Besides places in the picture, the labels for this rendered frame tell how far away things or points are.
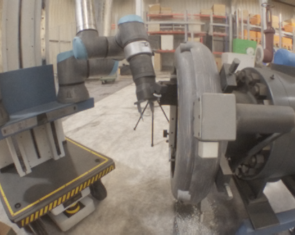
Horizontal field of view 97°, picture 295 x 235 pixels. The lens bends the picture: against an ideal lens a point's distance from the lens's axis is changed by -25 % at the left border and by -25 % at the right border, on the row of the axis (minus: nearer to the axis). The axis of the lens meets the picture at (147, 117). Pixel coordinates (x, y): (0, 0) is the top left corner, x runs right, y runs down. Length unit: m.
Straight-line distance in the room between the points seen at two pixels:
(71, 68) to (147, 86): 0.49
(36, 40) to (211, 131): 0.95
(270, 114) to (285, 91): 0.33
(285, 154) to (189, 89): 0.49
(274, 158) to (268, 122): 0.31
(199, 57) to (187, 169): 0.35
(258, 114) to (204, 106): 0.14
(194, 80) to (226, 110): 0.17
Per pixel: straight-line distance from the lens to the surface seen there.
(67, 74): 0.92
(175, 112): 0.84
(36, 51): 1.04
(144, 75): 0.53
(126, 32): 0.59
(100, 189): 1.15
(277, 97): 0.73
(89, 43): 0.65
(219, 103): 0.39
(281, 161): 0.79
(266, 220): 0.92
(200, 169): 0.52
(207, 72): 0.53
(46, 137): 1.15
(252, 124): 0.44
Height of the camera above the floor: 0.90
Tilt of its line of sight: 19 degrees down
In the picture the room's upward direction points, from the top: 1 degrees counter-clockwise
